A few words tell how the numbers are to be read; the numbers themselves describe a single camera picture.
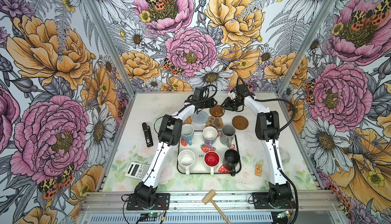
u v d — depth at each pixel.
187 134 0.88
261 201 0.74
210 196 0.74
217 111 1.11
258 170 0.83
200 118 1.05
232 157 0.86
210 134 0.97
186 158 0.87
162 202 0.74
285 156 0.86
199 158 0.89
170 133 0.70
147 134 0.94
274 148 0.68
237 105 0.99
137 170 0.83
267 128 0.69
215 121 1.05
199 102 0.91
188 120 1.05
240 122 1.05
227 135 0.89
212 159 0.86
